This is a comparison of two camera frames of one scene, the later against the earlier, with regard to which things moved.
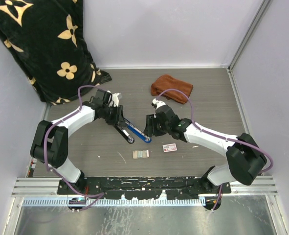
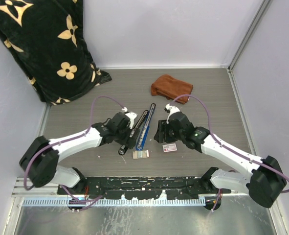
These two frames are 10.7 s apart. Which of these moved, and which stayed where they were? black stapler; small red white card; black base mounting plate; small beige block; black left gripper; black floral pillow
Moved: black left gripper; black stapler
Stayed: small red white card; black base mounting plate; small beige block; black floral pillow
